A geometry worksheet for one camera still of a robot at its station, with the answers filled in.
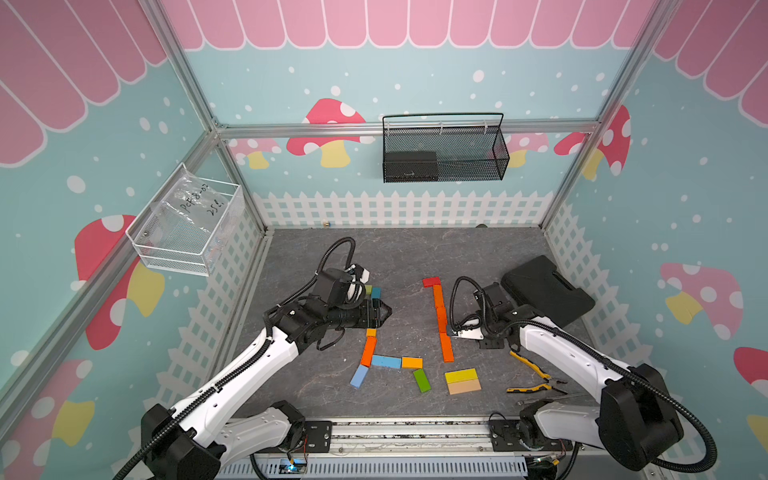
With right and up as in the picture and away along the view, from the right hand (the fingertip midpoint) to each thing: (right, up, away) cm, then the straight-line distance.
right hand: (482, 323), depth 88 cm
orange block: (-11, +7, +12) cm, 18 cm away
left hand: (-30, +5, -14) cm, 33 cm away
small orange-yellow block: (-21, -11, -2) cm, 24 cm away
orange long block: (-34, -8, 0) cm, 35 cm away
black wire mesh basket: (-10, +52, +6) cm, 53 cm away
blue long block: (-28, -10, -2) cm, 30 cm away
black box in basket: (-21, +48, +4) cm, 52 cm away
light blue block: (-36, -14, -4) cm, 39 cm away
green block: (-18, -15, -5) cm, 24 cm away
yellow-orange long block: (-33, -4, +4) cm, 34 cm away
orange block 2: (-10, -8, +1) cm, 13 cm away
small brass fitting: (-55, +34, +37) cm, 74 cm away
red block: (-13, +11, +17) cm, 24 cm away
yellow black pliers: (+16, -15, -7) cm, 23 cm away
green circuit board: (-49, -31, -15) cm, 60 cm away
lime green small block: (-35, +9, +14) cm, 39 cm away
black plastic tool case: (+22, +10, +10) cm, 27 cm away
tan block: (-9, -16, -6) cm, 20 cm away
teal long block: (-32, +8, +13) cm, 35 cm away
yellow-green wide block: (-8, -14, -4) cm, 16 cm away
